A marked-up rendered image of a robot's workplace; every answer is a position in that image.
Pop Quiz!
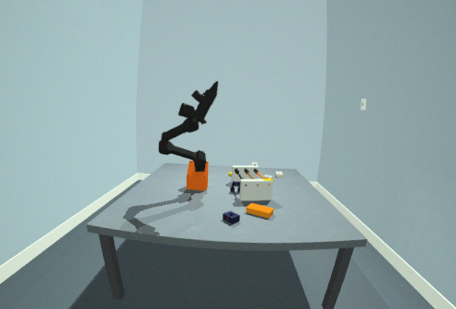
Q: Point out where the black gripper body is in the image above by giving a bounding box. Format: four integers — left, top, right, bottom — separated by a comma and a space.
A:
198, 94, 214, 113

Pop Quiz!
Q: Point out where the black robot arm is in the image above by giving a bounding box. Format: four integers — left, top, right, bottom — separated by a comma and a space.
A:
159, 90, 207, 172

